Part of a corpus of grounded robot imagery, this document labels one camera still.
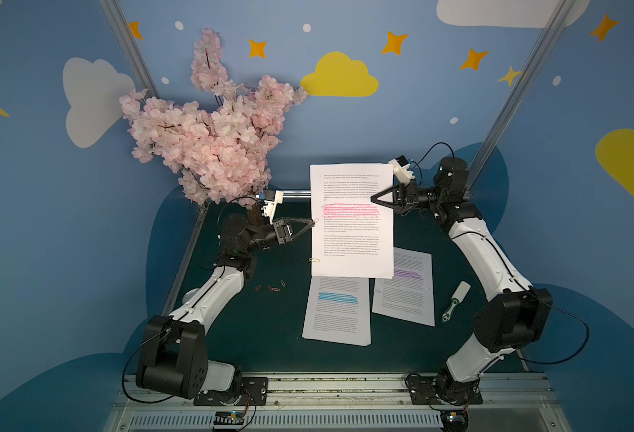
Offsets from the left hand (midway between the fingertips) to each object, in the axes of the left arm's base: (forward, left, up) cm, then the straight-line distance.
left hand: (313, 220), depth 69 cm
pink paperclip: (0, +11, -35) cm, 37 cm away
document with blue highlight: (-10, -9, -36) cm, 38 cm away
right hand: (+2, -16, +5) cm, 17 cm away
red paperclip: (-2, +21, -36) cm, 41 cm away
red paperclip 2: (-2, +15, -36) cm, 39 cm away
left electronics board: (-41, +22, -37) cm, 59 cm away
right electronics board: (-40, -41, -38) cm, 68 cm away
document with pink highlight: (-3, -10, -2) cm, 11 cm away
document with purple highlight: (-3, -34, -36) cm, 50 cm away
